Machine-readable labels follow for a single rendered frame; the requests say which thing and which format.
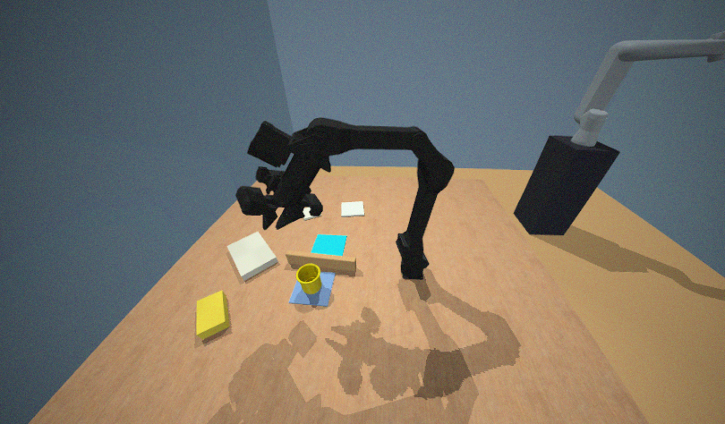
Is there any yellow translucent cup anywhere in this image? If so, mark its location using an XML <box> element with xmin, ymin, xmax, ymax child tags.
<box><xmin>296</xmin><ymin>263</ymin><xmax>322</xmax><ymax>294</ymax></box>

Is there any yellow rectangular block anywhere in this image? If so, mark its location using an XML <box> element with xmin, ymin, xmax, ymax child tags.
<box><xmin>196</xmin><ymin>290</ymin><xmax>229</xmax><ymax>339</ymax></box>

